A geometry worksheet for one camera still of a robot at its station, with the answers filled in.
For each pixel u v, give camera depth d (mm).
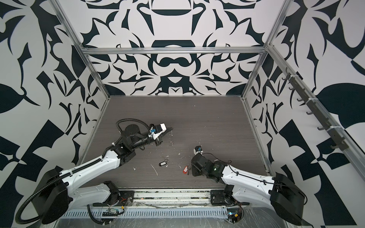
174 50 928
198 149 759
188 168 848
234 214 714
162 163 866
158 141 638
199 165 629
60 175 429
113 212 723
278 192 419
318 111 549
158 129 577
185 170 835
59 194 392
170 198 759
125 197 738
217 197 742
